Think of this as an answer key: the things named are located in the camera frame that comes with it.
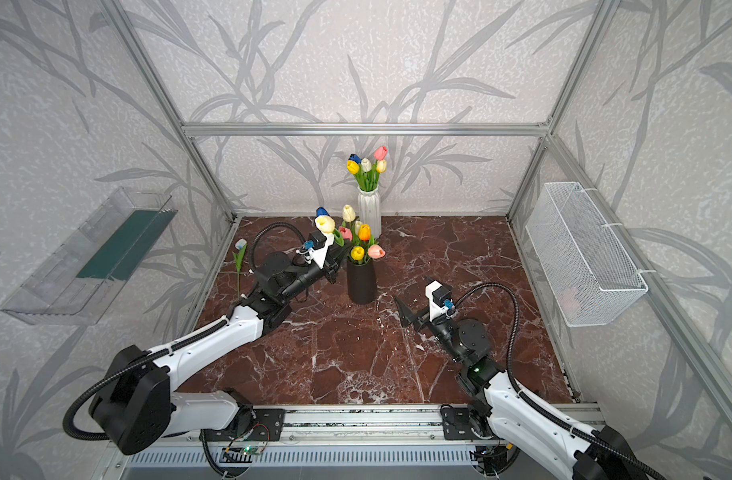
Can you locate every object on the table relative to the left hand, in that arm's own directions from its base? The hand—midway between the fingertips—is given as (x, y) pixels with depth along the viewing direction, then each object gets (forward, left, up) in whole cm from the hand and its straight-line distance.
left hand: (353, 235), depth 72 cm
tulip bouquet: (+2, -1, -5) cm, 5 cm away
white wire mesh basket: (-14, -50, +4) cm, 53 cm away
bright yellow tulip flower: (+23, +2, +3) cm, 23 cm away
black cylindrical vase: (-1, -1, -22) cm, 22 cm away
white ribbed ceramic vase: (+26, -3, -17) cm, 31 cm away
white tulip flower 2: (+6, +1, +1) cm, 6 cm away
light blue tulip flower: (+19, +45, -31) cm, 58 cm away
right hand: (-8, -15, -7) cm, 18 cm away
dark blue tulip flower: (+28, +1, +3) cm, 28 cm away
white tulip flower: (+29, -2, -1) cm, 29 cm away
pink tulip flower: (+28, -6, +4) cm, 29 cm away
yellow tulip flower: (+29, -6, -1) cm, 29 cm away
